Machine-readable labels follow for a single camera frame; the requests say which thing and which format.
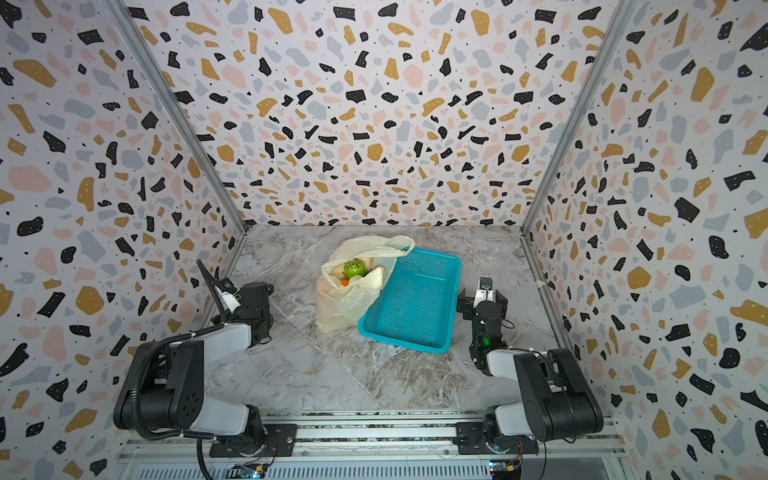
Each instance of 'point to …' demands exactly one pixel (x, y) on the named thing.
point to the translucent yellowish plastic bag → (339, 307)
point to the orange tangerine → (344, 282)
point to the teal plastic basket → (418, 302)
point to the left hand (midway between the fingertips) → (235, 301)
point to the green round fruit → (353, 268)
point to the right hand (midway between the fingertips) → (480, 285)
